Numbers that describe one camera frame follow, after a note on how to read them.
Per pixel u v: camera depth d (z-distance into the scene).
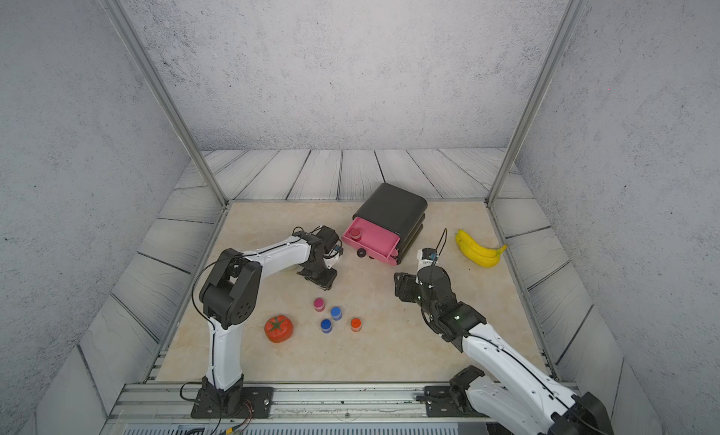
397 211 0.95
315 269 0.82
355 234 0.91
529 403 0.43
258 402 0.73
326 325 0.85
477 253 0.98
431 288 0.58
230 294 0.53
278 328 0.81
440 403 0.72
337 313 0.87
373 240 0.91
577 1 0.71
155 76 0.84
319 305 0.89
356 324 0.84
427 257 0.70
